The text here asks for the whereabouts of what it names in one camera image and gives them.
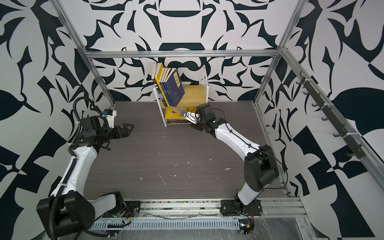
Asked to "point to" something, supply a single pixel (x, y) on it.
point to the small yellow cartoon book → (174, 113)
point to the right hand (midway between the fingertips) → (196, 114)
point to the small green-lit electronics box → (246, 226)
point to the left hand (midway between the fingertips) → (124, 124)
